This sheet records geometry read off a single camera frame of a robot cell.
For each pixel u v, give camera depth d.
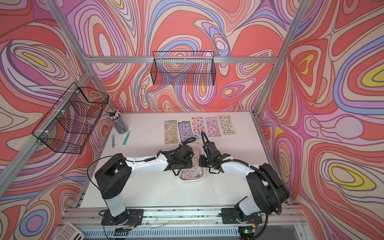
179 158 0.69
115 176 0.47
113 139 1.04
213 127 1.11
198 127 1.11
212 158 0.69
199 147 0.93
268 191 0.43
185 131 1.08
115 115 0.95
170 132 1.08
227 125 1.12
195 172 0.86
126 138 1.05
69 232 0.68
